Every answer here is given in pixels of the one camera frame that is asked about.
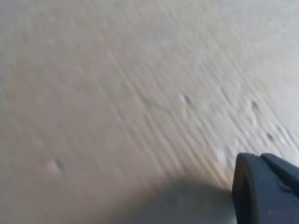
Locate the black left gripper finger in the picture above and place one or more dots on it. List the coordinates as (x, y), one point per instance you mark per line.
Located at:
(265, 190)

